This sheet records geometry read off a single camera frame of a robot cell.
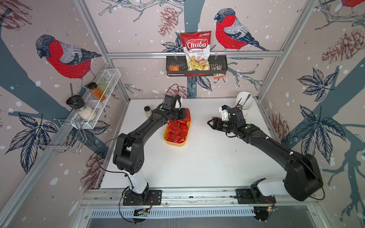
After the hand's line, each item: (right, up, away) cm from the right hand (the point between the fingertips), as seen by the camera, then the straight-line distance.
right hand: (210, 122), depth 84 cm
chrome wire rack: (-66, -3, -25) cm, 71 cm away
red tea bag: (-13, +4, +6) cm, 15 cm away
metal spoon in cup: (+31, +16, +19) cm, 40 cm away
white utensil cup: (+29, +15, +20) cm, 39 cm away
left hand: (-12, +7, +4) cm, 15 cm away
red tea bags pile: (-21, -7, +11) cm, 25 cm away
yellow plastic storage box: (-22, -14, +6) cm, 27 cm away
